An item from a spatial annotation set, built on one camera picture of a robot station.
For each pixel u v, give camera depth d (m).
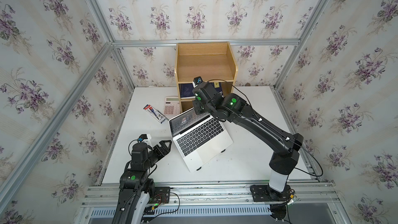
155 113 1.03
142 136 0.71
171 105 1.07
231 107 0.45
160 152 0.68
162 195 0.73
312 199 0.74
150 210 0.71
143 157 0.61
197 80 0.59
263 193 0.73
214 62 0.92
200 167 0.81
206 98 0.50
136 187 0.52
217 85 0.96
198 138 0.84
